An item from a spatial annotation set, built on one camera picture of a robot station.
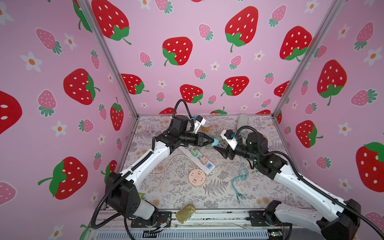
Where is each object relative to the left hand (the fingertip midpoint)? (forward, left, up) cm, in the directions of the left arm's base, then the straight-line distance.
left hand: (212, 140), depth 72 cm
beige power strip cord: (-3, +27, -27) cm, 38 cm away
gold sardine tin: (-27, +13, -25) cm, 39 cm away
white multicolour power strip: (-2, +1, -26) cm, 26 cm away
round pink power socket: (-8, +8, -26) cm, 28 cm away
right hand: (-1, -3, +2) cm, 3 cm away
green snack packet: (-18, +38, -28) cm, 51 cm away
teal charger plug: (-1, -2, -1) cm, 2 cm away
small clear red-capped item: (+28, +46, -27) cm, 60 cm away
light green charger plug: (+6, +9, -21) cm, 23 cm away
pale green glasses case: (+37, -28, -24) cm, 52 cm away
